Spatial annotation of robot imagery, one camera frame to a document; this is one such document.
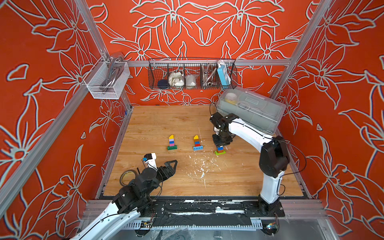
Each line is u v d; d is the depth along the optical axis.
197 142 0.97
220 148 0.88
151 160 0.67
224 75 0.87
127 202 0.51
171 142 0.97
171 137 0.99
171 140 0.97
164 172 0.63
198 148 0.95
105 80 0.83
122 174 0.83
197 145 0.96
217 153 0.87
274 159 0.50
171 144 0.95
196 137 0.99
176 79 0.92
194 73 0.97
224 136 0.74
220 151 0.87
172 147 0.92
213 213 0.73
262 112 0.89
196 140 0.99
